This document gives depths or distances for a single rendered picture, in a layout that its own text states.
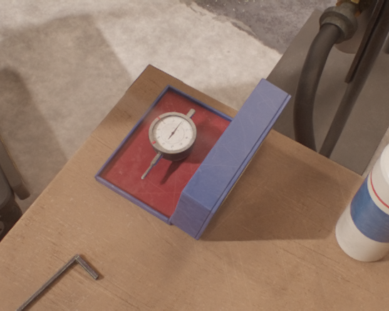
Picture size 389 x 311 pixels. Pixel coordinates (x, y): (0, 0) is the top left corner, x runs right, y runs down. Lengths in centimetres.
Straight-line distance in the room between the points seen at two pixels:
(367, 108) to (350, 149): 12
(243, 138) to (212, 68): 79
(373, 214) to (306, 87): 32
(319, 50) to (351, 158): 47
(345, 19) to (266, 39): 57
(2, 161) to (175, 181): 33
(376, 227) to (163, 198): 24
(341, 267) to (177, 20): 93
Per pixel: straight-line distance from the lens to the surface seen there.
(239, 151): 55
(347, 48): 108
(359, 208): 56
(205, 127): 69
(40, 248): 65
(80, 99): 131
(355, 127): 129
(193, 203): 53
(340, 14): 86
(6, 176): 88
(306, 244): 64
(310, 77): 81
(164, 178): 66
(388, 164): 50
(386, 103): 135
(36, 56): 141
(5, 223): 110
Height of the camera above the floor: 107
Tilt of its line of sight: 62 degrees down
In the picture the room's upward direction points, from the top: straight up
